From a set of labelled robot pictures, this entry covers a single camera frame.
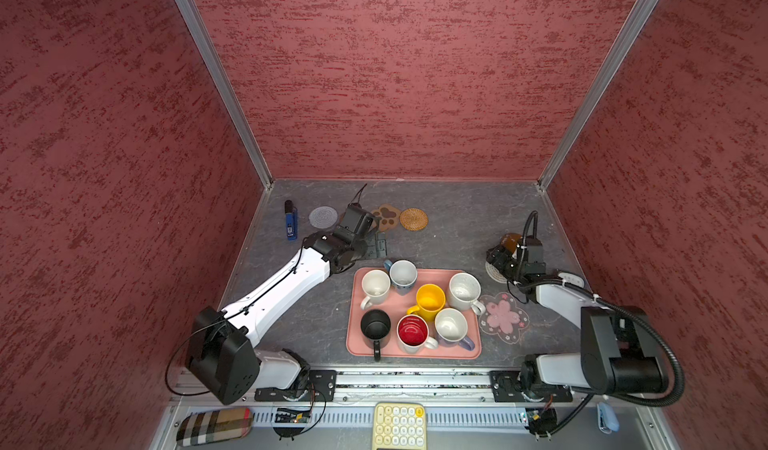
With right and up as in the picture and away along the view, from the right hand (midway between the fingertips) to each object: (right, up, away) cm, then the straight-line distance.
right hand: (491, 261), depth 94 cm
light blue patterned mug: (-28, -3, -5) cm, 29 cm away
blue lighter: (-69, +14, +13) cm, 71 cm away
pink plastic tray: (-31, -12, -6) cm, 34 cm away
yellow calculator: (-30, -34, -26) cm, 52 cm away
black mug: (-37, -16, -12) cm, 42 cm away
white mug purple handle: (-15, -17, -11) cm, 25 cm away
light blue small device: (+18, -32, -26) cm, 45 cm away
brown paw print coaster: (-33, +14, +16) cm, 39 cm away
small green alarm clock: (+23, -5, -4) cm, 24 cm away
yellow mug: (-20, -10, -7) cm, 24 cm away
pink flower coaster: (+1, -15, -7) cm, 17 cm away
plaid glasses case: (-72, -33, -27) cm, 84 cm away
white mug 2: (-10, -9, -4) cm, 14 cm away
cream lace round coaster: (+2, -4, 0) cm, 5 cm away
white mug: (-37, -7, -4) cm, 38 cm away
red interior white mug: (-26, -18, -12) cm, 34 cm away
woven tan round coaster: (-24, +13, +16) cm, 31 cm away
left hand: (-39, +5, -12) cm, 41 cm away
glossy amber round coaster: (+9, +6, +7) cm, 13 cm away
